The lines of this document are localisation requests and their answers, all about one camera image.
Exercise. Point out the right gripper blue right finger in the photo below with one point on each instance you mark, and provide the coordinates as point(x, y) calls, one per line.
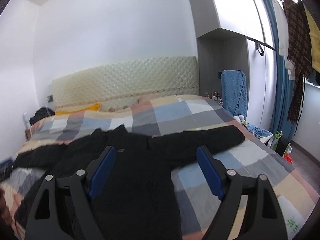
point(263, 218)

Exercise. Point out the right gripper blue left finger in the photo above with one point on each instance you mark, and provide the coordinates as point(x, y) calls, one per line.
point(44, 221)

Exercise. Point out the black puffer jacket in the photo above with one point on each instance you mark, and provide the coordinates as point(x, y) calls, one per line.
point(138, 200)

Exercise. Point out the black clothes pile on nightstand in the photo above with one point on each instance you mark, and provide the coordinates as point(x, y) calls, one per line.
point(42, 113)

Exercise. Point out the white pillow green print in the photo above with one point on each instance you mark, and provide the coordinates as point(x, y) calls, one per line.
point(294, 221)

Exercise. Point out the plaid patchwork bed quilt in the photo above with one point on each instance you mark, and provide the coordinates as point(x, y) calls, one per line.
point(156, 118)

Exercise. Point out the blue cloth heap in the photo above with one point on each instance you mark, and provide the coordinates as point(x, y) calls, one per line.
point(257, 131)

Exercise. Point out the wooden nightstand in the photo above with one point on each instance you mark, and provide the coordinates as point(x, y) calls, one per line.
point(27, 134)

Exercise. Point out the blue curtain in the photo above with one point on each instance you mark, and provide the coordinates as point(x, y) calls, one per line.
point(284, 86)

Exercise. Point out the white lotion bottle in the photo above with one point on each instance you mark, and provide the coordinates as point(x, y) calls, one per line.
point(26, 120)

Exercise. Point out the yellow cloth at headboard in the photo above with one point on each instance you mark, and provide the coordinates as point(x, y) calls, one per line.
point(93, 107)

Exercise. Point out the floral pillow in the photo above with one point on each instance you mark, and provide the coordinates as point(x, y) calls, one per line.
point(122, 103)

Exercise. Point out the cream quilted headboard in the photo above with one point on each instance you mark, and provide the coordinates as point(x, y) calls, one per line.
point(155, 77)

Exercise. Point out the brown houndstooth hanging garment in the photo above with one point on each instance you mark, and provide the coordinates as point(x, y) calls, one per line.
point(299, 53)

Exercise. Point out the grey white wardrobe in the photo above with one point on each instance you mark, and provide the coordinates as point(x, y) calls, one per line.
point(237, 35)

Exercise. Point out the grey wall socket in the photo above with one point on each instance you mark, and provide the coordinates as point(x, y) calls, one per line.
point(50, 98)

